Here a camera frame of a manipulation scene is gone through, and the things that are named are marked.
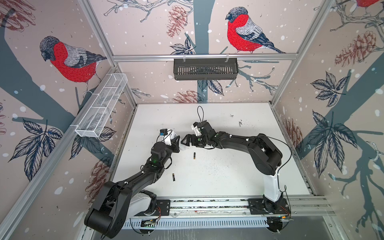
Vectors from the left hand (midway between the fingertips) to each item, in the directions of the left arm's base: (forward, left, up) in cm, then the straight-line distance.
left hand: (179, 136), depth 83 cm
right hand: (+1, -4, -10) cm, 10 cm away
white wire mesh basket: (0, +40, +15) cm, 43 cm away
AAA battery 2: (-16, +4, -15) cm, 23 cm away
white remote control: (-6, +5, +6) cm, 10 cm away
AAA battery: (-5, -8, -16) cm, 19 cm away
